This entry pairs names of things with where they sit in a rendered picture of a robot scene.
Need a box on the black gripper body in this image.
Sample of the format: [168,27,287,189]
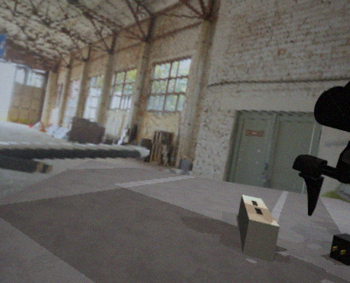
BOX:
[292,155,338,180]

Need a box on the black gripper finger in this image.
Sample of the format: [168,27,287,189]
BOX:
[299,173,325,216]

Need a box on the black two-prong plug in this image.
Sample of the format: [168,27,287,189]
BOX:
[330,234,350,266]

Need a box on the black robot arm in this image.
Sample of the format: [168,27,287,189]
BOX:
[314,82,350,183]

